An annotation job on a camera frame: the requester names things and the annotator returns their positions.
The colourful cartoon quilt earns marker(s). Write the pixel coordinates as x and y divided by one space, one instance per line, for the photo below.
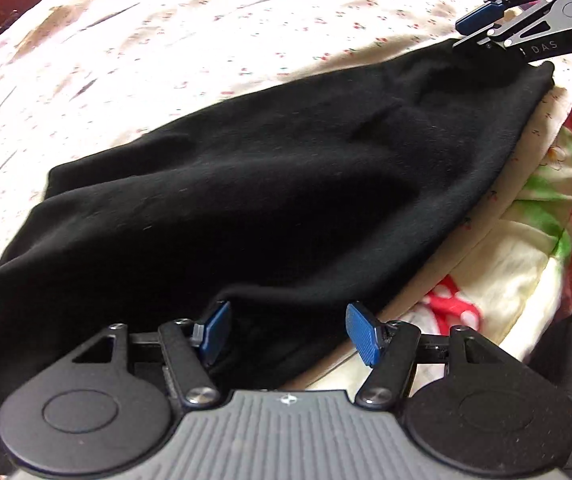
525 240

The black pants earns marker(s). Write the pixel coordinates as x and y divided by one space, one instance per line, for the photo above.
241 200

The cherry print sheet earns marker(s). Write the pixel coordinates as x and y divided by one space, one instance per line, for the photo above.
166 35

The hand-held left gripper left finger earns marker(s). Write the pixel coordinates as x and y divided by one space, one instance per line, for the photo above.
214 332

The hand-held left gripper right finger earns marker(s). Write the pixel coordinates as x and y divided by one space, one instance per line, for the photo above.
363 332

